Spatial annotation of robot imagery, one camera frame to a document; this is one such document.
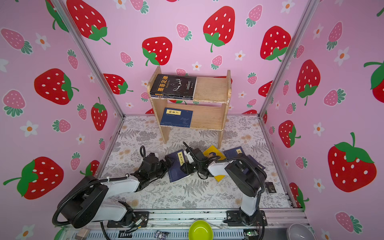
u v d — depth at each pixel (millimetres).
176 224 731
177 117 909
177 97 687
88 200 429
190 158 836
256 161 589
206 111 935
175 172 884
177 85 716
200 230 702
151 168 704
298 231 673
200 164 731
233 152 982
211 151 982
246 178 484
